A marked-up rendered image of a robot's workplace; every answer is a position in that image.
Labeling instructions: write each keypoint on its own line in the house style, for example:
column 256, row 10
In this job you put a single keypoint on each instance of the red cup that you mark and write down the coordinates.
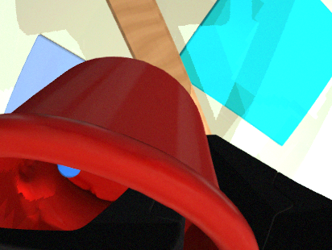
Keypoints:
column 123, row 123

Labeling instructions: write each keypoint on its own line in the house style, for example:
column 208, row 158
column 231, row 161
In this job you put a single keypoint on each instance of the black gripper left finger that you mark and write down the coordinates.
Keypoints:
column 132, row 222

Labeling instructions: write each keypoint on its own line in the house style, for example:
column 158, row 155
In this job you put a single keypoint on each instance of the blue marble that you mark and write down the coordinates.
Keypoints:
column 68, row 172

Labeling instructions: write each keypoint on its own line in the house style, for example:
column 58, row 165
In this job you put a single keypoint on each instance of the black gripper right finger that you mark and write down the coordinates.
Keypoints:
column 284, row 214

